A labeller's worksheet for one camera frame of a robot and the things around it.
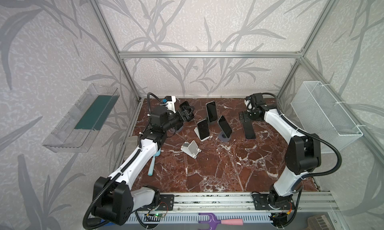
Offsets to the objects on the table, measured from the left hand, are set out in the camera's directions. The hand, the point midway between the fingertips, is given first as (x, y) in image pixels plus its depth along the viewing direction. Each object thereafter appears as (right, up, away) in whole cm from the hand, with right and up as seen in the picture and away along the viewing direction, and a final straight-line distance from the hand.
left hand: (194, 106), depth 74 cm
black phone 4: (+18, -12, +17) cm, 28 cm away
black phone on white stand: (+5, -14, +17) cm, 22 cm away
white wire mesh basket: (+58, -4, -6) cm, 58 cm away
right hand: (+32, -3, +20) cm, 38 cm away
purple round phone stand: (+18, -20, +23) cm, 35 cm away
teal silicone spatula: (-25, -35, +10) cm, 44 cm away
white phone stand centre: (0, -16, +25) cm, 30 cm away
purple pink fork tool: (+9, -55, -5) cm, 56 cm away
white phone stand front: (-2, -24, +11) cm, 27 cm away
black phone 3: (+11, -3, +34) cm, 36 cm away
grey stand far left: (-12, -16, +26) cm, 33 cm away
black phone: (+36, -13, +30) cm, 49 cm away
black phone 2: (-8, +2, +27) cm, 29 cm away
